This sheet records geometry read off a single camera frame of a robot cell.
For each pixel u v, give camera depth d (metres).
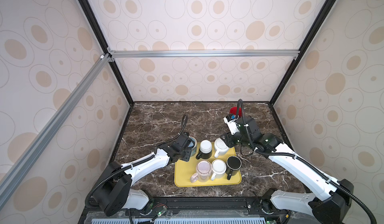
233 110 1.10
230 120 0.65
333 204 0.37
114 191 0.41
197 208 0.74
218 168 0.80
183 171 0.85
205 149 0.84
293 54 0.92
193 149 0.85
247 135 0.54
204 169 0.75
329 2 0.72
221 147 0.85
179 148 0.65
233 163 0.80
